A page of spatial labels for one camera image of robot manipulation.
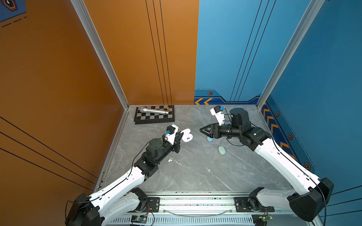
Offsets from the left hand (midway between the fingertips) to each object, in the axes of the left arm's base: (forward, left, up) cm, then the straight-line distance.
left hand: (182, 131), depth 74 cm
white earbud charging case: (-3, -2, -1) cm, 4 cm away
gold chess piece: (+33, +13, -19) cm, 40 cm away
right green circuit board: (-35, -42, -25) cm, 60 cm away
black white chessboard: (+27, +34, -22) cm, 49 cm away
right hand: (-2, -11, +4) cm, 12 cm away
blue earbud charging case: (+9, -18, -23) cm, 31 cm away
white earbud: (-6, +8, -25) cm, 27 cm away
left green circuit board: (-36, +22, -28) cm, 50 cm away
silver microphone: (+33, +30, -19) cm, 48 cm away
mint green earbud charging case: (+1, -25, -23) cm, 34 cm away
